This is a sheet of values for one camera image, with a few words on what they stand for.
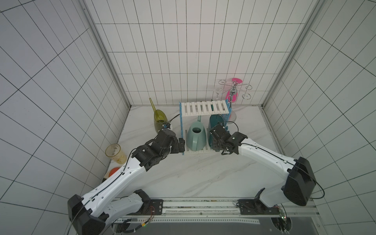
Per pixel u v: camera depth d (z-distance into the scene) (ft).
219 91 2.95
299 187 1.32
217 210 2.38
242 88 2.97
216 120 2.82
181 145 2.15
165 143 1.73
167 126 2.12
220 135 2.04
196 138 2.67
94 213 1.23
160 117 3.40
